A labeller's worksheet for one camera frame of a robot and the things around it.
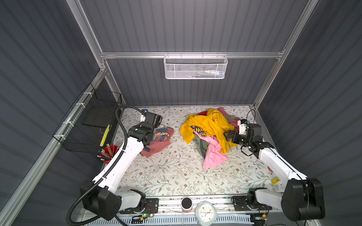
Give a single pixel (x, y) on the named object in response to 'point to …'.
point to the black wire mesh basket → (87, 125)
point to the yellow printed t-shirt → (213, 124)
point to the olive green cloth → (202, 145)
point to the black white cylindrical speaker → (186, 204)
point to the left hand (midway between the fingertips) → (144, 129)
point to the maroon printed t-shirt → (161, 139)
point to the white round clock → (206, 213)
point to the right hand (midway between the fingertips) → (232, 135)
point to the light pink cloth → (214, 157)
